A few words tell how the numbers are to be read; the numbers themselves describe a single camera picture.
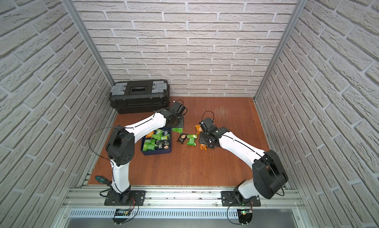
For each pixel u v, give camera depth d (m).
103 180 0.77
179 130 0.90
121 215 0.71
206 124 0.67
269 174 0.42
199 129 1.00
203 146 0.92
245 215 0.71
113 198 0.68
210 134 0.62
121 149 0.50
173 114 0.72
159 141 0.92
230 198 0.74
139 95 0.98
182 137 0.95
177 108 0.74
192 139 0.95
